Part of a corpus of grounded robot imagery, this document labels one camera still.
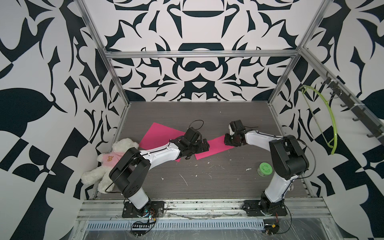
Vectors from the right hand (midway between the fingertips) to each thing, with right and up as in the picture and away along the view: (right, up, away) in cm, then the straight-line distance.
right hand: (225, 138), depth 99 cm
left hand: (-15, -2, -11) cm, 18 cm away
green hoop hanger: (+41, +1, -29) cm, 50 cm away
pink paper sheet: (-8, -2, -11) cm, 14 cm away
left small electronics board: (-46, -38, -26) cm, 65 cm away
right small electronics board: (+15, -37, -28) cm, 49 cm away
